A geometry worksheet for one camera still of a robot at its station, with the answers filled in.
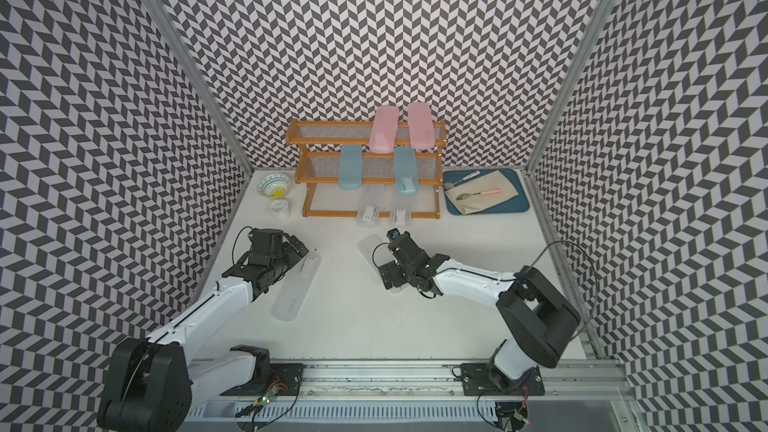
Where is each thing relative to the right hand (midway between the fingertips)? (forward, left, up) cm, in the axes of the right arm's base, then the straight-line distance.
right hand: (398, 270), depth 88 cm
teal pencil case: (+28, -2, +14) cm, 32 cm away
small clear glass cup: (+21, +40, +3) cm, 45 cm away
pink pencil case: (+36, -8, +25) cm, 44 cm away
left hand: (+4, +31, +3) cm, 31 cm away
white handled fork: (+37, -27, +1) cm, 46 cm away
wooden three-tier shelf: (+22, +28, 0) cm, 35 cm away
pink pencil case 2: (+32, +3, +27) cm, 42 cm away
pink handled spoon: (+30, -32, 0) cm, 44 cm away
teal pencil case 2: (+32, +16, +9) cm, 37 cm away
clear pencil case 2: (+25, +10, -1) cm, 27 cm away
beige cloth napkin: (+36, -37, -1) cm, 52 cm away
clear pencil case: (+21, -1, 0) cm, 21 cm away
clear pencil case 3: (+10, +8, -7) cm, 14 cm away
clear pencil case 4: (-5, +31, 0) cm, 31 cm away
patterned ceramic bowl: (+35, +47, -1) cm, 59 cm away
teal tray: (+25, -42, -2) cm, 49 cm away
